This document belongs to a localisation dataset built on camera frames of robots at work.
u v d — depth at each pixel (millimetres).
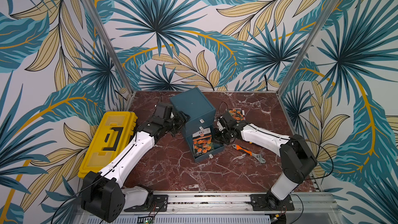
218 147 838
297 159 457
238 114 1054
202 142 893
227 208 733
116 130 794
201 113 781
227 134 674
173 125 670
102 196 383
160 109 597
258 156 879
